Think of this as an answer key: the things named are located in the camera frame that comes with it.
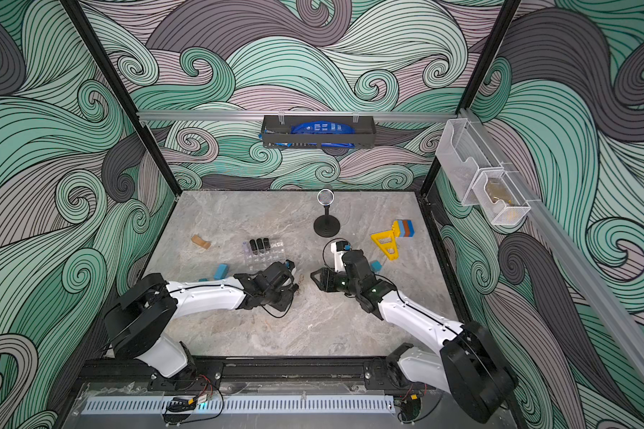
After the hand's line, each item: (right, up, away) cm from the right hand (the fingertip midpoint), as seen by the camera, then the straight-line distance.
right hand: (320, 274), depth 83 cm
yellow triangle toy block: (+27, +8, +21) cm, 35 cm away
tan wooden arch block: (-49, +9, +21) cm, 54 cm away
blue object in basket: (+1, +50, +10) cm, 51 cm away
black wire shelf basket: (-14, +48, +10) cm, 51 cm away
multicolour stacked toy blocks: (+33, +13, +22) cm, 42 cm away
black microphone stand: (+3, +14, +25) cm, 29 cm away
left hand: (-10, -8, +5) cm, 13 cm away
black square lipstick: (-19, +8, +11) cm, 23 cm away
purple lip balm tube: (-26, +7, +11) cm, 29 cm away
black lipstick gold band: (-24, +8, +10) cm, 27 cm away
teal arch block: (-41, -4, +10) cm, 43 cm away
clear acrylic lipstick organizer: (-23, +3, +15) cm, 28 cm away
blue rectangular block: (-36, -2, +12) cm, 38 cm away
